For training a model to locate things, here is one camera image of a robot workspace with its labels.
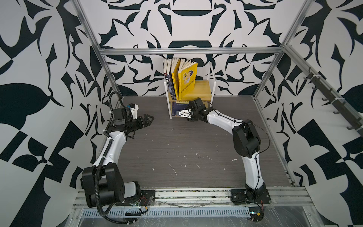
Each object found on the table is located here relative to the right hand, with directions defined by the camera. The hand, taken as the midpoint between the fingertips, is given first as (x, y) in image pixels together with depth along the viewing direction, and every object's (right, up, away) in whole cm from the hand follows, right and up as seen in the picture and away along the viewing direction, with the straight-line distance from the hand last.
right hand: (189, 108), depth 98 cm
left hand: (-25, -6, -14) cm, 29 cm away
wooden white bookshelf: (+12, +14, +8) cm, 20 cm away
